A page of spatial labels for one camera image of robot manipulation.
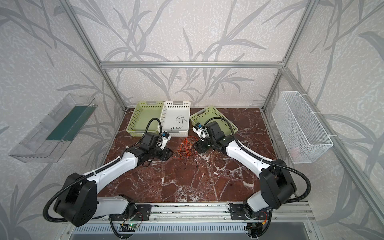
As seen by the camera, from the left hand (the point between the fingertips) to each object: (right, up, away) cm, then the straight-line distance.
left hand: (172, 146), depth 87 cm
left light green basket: (-29, +22, +31) cm, 48 cm away
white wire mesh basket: (+59, +8, -26) cm, 65 cm away
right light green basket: (+18, +19, +25) cm, 36 cm away
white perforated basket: (-4, +17, +28) cm, 33 cm away
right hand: (+15, +5, -2) cm, 16 cm away
